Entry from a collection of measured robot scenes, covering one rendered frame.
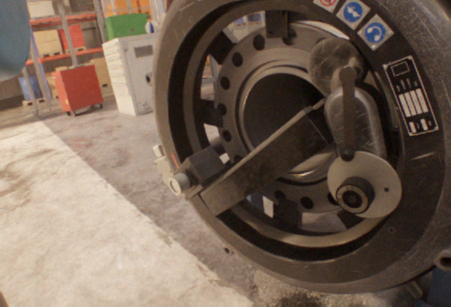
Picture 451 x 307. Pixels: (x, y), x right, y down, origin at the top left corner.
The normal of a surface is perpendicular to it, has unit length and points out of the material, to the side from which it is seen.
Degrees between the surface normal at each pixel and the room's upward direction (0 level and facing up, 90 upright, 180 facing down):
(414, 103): 90
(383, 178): 90
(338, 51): 90
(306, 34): 90
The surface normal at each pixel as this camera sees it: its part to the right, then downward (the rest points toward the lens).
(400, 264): -0.65, 0.36
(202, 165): 0.46, -0.49
